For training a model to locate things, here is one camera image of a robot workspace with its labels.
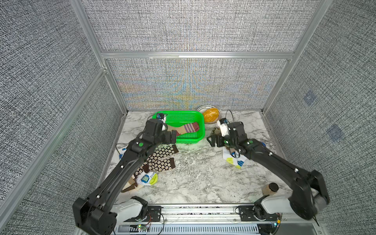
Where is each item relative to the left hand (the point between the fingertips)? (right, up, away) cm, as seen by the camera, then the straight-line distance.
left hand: (170, 131), depth 76 cm
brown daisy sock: (-7, -15, +19) cm, 25 cm away
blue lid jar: (+61, -10, +23) cm, 66 cm away
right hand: (+24, -2, +6) cm, 25 cm away
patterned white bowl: (+22, +17, +43) cm, 52 cm away
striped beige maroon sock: (+13, +1, +31) cm, 33 cm away
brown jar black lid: (+50, -29, -4) cm, 58 cm away
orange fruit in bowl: (+27, +10, +33) cm, 44 cm away
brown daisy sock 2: (-11, -22, +14) cm, 28 cm away
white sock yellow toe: (-13, -28, +7) cm, 31 cm away
